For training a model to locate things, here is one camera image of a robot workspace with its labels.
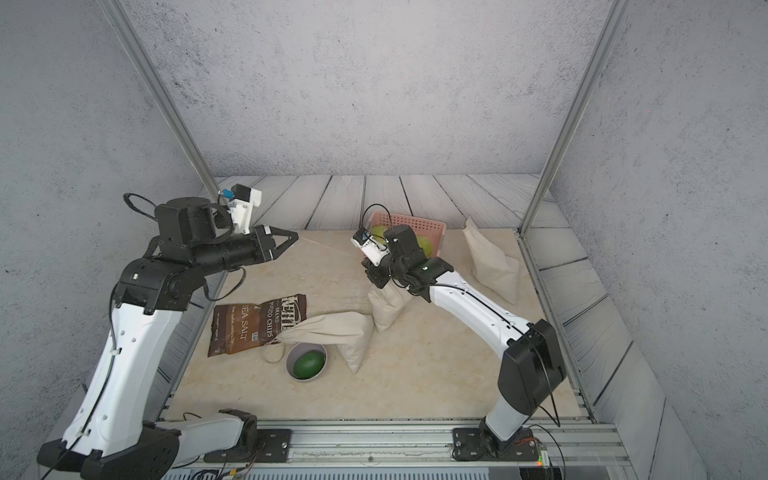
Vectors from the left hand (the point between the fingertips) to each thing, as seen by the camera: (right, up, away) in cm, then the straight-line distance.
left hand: (298, 234), depth 60 cm
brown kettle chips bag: (-28, -26, +31) cm, 50 cm away
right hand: (+13, -6, +21) cm, 25 cm away
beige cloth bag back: (+50, -8, +36) cm, 62 cm away
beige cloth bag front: (+7, -26, +26) cm, 37 cm away
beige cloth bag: (+17, -18, +27) cm, 37 cm away
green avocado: (-4, -34, +23) cm, 41 cm away
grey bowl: (-8, -30, +25) cm, 40 cm away
